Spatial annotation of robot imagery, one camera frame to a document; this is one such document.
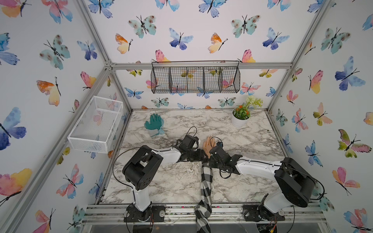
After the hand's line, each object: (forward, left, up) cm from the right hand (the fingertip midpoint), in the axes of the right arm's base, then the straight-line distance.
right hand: (211, 160), depth 89 cm
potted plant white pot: (+29, -20, +11) cm, 37 cm away
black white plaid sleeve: (-27, +4, +3) cm, 27 cm away
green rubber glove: (+30, +41, -2) cm, 50 cm away
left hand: (+3, +3, 0) cm, 4 cm away
